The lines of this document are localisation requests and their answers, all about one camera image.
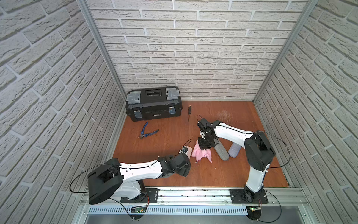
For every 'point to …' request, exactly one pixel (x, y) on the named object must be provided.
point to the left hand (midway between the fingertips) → (186, 164)
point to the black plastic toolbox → (154, 103)
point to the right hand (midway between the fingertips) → (203, 148)
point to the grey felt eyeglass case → (221, 151)
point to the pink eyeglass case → (189, 151)
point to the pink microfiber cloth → (199, 153)
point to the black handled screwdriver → (189, 111)
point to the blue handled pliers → (142, 134)
